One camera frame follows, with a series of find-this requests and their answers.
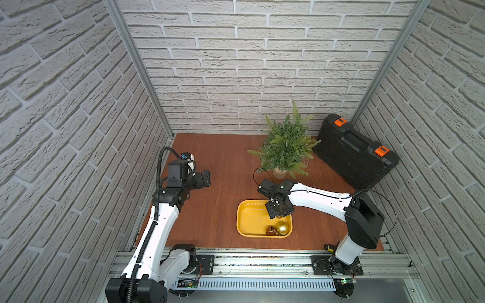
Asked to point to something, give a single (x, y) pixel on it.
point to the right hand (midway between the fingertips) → (278, 211)
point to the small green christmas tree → (287, 146)
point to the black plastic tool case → (358, 160)
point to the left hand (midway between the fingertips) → (202, 171)
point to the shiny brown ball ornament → (270, 231)
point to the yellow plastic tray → (252, 219)
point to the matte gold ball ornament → (283, 228)
